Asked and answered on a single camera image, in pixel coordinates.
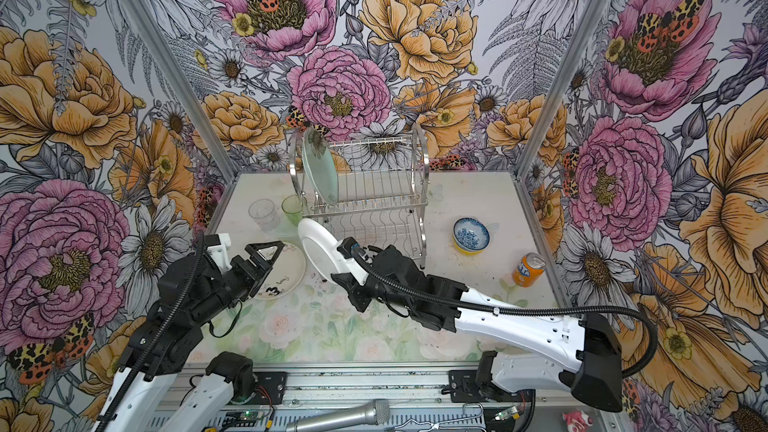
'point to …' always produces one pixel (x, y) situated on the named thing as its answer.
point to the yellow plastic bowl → (466, 253)
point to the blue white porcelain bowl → (471, 234)
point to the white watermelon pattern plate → (320, 248)
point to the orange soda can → (529, 270)
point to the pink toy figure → (576, 420)
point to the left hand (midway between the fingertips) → (280, 264)
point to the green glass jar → (293, 207)
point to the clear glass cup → (265, 214)
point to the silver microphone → (377, 412)
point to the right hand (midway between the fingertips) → (339, 284)
